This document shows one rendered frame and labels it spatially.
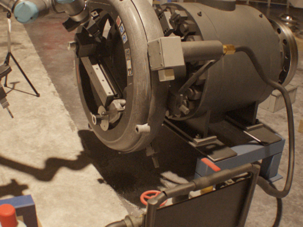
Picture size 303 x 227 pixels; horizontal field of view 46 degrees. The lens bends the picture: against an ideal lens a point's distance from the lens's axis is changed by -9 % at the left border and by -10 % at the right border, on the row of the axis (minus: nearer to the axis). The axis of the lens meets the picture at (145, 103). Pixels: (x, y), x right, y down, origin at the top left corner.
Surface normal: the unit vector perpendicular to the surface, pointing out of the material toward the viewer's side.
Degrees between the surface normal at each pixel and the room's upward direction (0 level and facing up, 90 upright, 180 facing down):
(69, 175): 0
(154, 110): 98
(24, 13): 93
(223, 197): 90
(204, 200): 90
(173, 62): 67
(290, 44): 59
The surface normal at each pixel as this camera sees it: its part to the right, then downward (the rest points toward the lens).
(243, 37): 0.44, -0.26
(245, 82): 0.48, 0.49
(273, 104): -0.75, 0.21
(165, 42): 0.48, -0.03
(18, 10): -0.11, 0.41
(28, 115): 0.06, -0.92
